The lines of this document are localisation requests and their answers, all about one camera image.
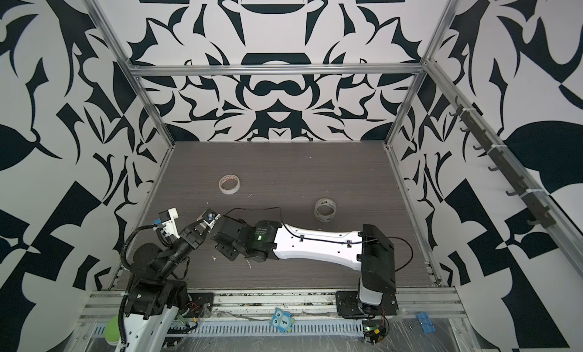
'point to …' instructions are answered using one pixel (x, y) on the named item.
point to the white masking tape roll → (229, 183)
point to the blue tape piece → (425, 322)
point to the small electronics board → (374, 331)
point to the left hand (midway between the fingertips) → (212, 216)
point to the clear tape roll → (325, 209)
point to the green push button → (111, 330)
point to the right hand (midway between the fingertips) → (224, 235)
